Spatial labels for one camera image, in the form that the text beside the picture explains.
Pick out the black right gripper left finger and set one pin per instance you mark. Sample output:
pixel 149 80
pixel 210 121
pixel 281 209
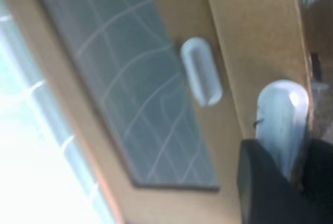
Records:
pixel 265 195

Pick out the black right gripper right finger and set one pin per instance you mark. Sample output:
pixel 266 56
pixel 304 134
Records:
pixel 317 179

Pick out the brown cardboard drawer cabinet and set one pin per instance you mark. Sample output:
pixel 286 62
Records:
pixel 261 41

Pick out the lower cardboard drawer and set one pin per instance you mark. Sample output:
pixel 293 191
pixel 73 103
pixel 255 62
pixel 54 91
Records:
pixel 115 71

